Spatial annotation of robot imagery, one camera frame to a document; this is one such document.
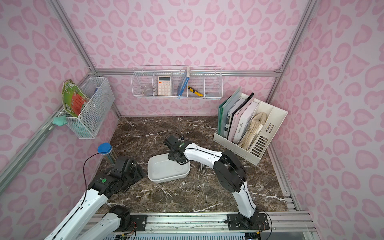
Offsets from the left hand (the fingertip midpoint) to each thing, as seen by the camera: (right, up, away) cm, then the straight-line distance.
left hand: (140, 172), depth 78 cm
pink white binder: (+49, +27, +4) cm, 56 cm away
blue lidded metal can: (-18, +12, 0) cm, 22 cm away
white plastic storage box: (+8, -2, +14) cm, 16 cm away
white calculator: (+9, +50, +17) cm, 53 cm away
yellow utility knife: (+29, +47, +19) cm, 58 cm away
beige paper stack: (+61, +19, +10) cm, 65 cm away
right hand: (+15, +6, +12) cm, 19 cm away
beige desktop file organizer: (+76, +28, +10) cm, 81 cm away
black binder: (+48, +28, +5) cm, 56 cm away
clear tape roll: (-1, +46, +17) cm, 49 cm away
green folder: (+44, +33, +3) cm, 55 cm away
